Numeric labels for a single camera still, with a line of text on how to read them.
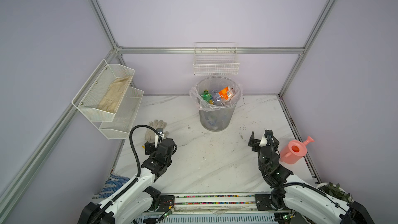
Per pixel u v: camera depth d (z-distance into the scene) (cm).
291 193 55
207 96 91
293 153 80
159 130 71
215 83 95
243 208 73
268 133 66
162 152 62
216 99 90
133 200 45
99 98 77
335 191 61
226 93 87
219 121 91
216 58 95
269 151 56
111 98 78
